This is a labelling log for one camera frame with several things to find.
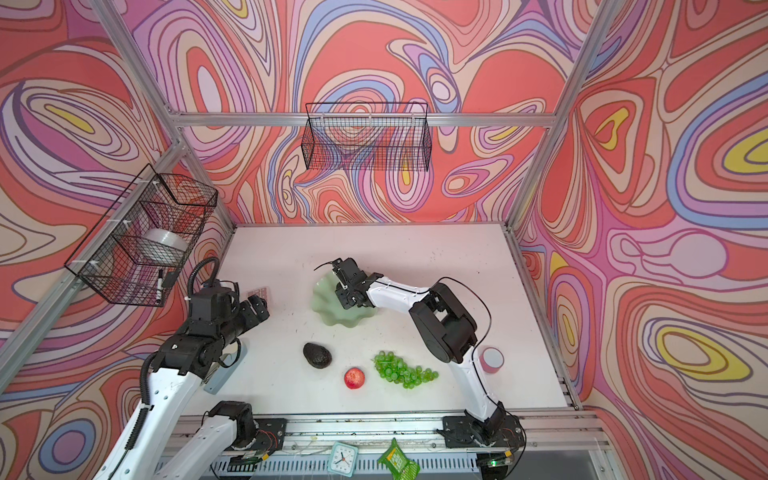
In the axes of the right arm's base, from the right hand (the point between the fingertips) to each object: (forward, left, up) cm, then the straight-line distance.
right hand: (353, 296), depth 98 cm
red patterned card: (+2, +31, +1) cm, 31 cm away
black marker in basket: (-10, +44, +25) cm, 52 cm away
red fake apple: (-27, -2, +3) cm, 27 cm away
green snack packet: (-46, -13, 0) cm, 47 cm away
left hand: (-12, +22, +17) cm, 31 cm away
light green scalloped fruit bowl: (-3, +9, 0) cm, 9 cm away
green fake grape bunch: (-25, -13, +2) cm, 28 cm away
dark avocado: (-21, +9, +3) cm, 23 cm away
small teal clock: (-44, 0, 0) cm, 44 cm away
